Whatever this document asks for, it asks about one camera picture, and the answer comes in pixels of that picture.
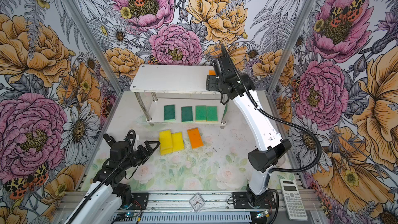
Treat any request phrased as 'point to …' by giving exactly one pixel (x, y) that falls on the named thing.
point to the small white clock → (197, 202)
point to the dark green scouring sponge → (187, 114)
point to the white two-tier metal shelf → (178, 94)
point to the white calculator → (293, 201)
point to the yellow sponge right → (178, 142)
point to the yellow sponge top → (165, 139)
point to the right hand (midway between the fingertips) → (216, 87)
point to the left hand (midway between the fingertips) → (156, 152)
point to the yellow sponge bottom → (166, 151)
